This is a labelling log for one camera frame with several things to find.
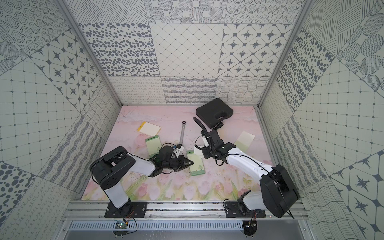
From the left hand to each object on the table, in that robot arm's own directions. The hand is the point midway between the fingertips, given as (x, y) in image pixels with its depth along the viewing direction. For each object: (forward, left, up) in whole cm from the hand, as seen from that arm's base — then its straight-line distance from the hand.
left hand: (196, 167), depth 82 cm
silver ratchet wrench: (+36, +11, -5) cm, 38 cm away
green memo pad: (+17, +30, -5) cm, 34 cm away
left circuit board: (-26, +36, -7) cm, 46 cm away
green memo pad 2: (+1, 0, -3) cm, 4 cm away
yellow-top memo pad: (+31, +36, -6) cm, 48 cm away
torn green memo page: (+22, -32, -7) cm, 40 cm away
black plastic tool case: (+43, -12, 0) cm, 45 cm away
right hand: (+10, -7, +2) cm, 13 cm away
